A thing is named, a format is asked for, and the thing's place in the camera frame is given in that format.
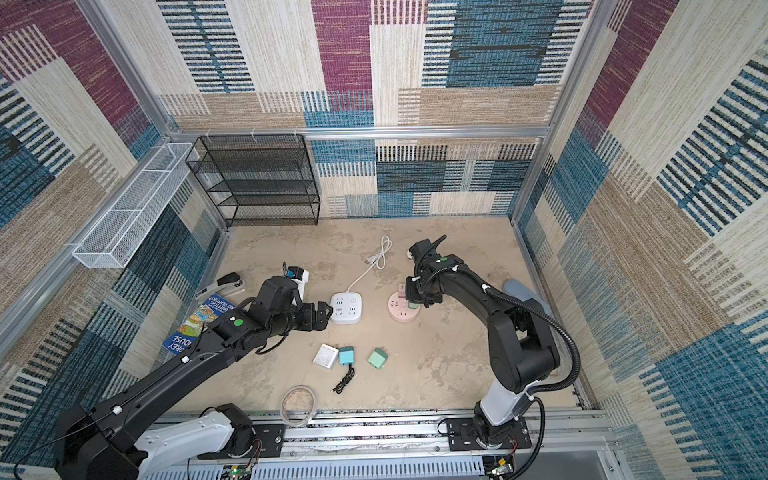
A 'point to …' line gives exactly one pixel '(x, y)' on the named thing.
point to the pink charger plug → (402, 290)
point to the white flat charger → (326, 356)
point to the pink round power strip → (399, 310)
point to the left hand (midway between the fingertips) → (320, 305)
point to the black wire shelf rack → (256, 180)
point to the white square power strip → (346, 307)
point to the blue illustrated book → (193, 329)
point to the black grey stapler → (225, 284)
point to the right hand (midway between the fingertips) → (415, 301)
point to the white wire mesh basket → (127, 221)
